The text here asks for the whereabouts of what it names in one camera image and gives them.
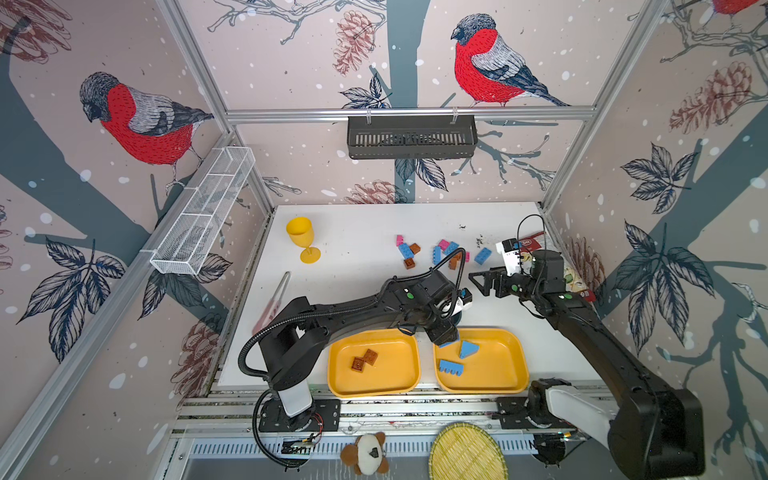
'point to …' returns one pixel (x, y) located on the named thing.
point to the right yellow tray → (499, 366)
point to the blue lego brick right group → (451, 247)
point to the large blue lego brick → (445, 344)
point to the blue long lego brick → (452, 367)
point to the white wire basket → (182, 248)
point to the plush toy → (367, 455)
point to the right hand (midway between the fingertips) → (481, 275)
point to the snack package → (542, 242)
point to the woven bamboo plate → (465, 451)
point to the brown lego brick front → (370, 357)
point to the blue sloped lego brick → (468, 348)
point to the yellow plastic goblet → (301, 231)
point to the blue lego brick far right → (483, 256)
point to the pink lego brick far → (399, 240)
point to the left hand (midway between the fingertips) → (452, 331)
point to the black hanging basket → (412, 137)
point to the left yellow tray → (395, 372)
